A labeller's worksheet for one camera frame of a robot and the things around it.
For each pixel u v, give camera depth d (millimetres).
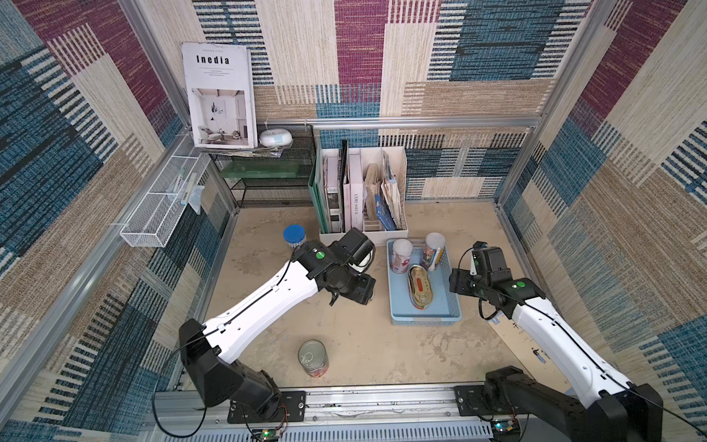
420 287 915
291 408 729
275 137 871
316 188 847
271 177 954
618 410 379
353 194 931
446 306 910
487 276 615
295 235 868
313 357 723
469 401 732
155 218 909
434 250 906
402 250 926
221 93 772
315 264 479
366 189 991
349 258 535
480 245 738
